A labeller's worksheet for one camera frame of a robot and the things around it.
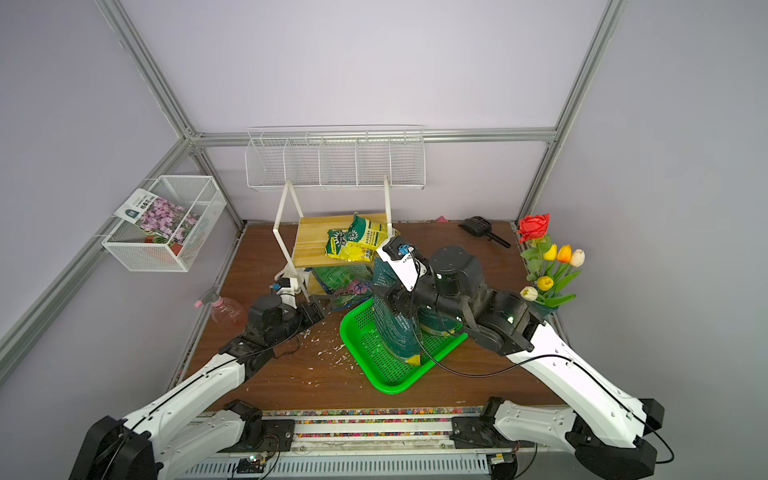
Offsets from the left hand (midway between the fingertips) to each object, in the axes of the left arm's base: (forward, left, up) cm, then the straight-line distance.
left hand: (329, 304), depth 81 cm
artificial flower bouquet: (+2, -58, +10) cm, 59 cm away
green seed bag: (+8, -5, -4) cm, 11 cm away
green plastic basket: (-14, -15, -15) cm, 26 cm away
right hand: (-7, -15, +24) cm, 29 cm away
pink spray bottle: (+4, +31, -6) cm, 32 cm away
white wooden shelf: (+20, +9, +5) cm, 23 cm away
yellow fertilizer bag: (+12, -9, +11) cm, 19 cm away
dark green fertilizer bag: (-12, -17, +6) cm, 22 cm away
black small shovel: (+37, -54, -12) cm, 66 cm away
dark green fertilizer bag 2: (-7, -29, -1) cm, 30 cm away
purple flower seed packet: (+15, +39, +21) cm, 47 cm away
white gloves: (+22, +18, -14) cm, 32 cm away
